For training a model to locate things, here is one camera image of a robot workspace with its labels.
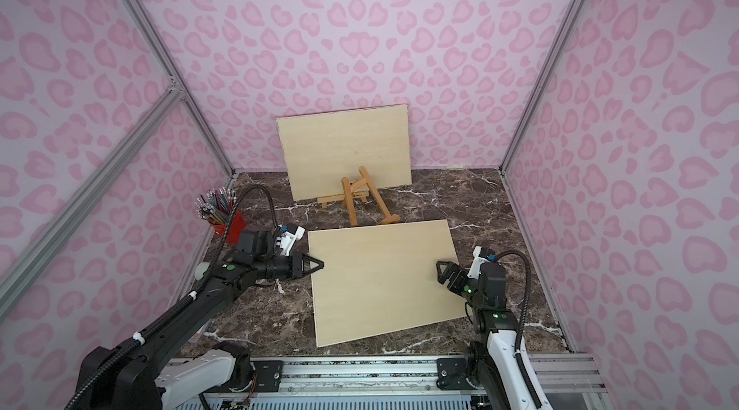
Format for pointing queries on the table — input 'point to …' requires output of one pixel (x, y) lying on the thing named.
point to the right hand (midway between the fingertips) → (446, 268)
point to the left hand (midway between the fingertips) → (322, 266)
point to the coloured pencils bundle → (216, 206)
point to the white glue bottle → (200, 269)
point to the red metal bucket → (237, 223)
